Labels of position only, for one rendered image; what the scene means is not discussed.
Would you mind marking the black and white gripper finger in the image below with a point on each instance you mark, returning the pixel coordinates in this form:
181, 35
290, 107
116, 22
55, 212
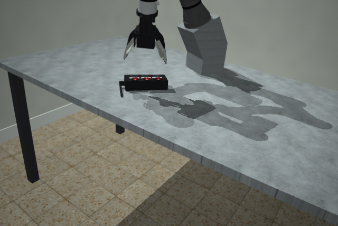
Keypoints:
130, 44
160, 45

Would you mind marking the black power strip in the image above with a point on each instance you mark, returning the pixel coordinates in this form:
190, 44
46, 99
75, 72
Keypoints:
135, 82

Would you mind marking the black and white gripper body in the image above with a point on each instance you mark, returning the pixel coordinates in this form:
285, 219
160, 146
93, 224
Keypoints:
145, 38

